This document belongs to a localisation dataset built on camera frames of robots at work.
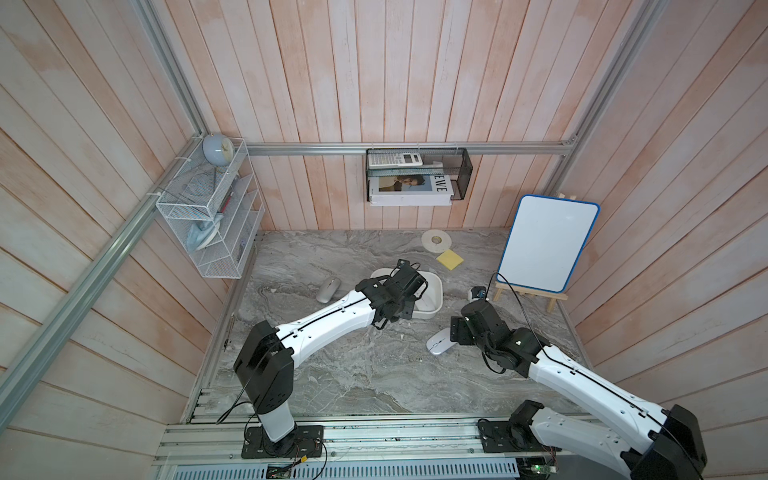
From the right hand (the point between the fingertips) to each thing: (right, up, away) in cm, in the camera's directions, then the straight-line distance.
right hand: (463, 319), depth 83 cm
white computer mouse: (-5, -8, +6) cm, 11 cm away
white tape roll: (-1, +24, +36) cm, 43 cm away
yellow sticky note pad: (+3, +17, +29) cm, 34 cm away
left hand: (-18, +4, 0) cm, 18 cm away
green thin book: (-17, +44, +7) cm, 47 cm away
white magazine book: (-14, +39, +11) cm, 43 cm away
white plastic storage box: (-8, +2, +13) cm, 15 cm away
